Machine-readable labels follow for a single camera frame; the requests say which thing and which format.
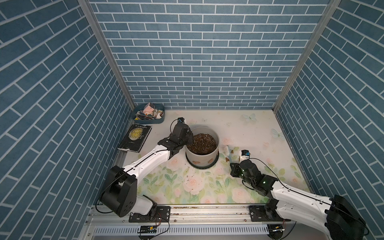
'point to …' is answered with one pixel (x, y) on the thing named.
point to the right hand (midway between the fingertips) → (230, 165)
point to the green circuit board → (148, 229)
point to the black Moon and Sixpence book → (135, 137)
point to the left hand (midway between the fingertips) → (194, 135)
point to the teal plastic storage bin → (149, 113)
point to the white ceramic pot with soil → (205, 149)
